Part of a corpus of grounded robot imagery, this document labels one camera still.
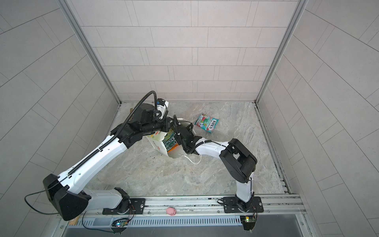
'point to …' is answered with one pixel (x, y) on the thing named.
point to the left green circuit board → (122, 223)
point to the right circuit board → (248, 222)
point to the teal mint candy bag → (207, 123)
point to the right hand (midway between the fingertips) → (180, 131)
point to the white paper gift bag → (159, 138)
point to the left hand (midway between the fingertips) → (180, 120)
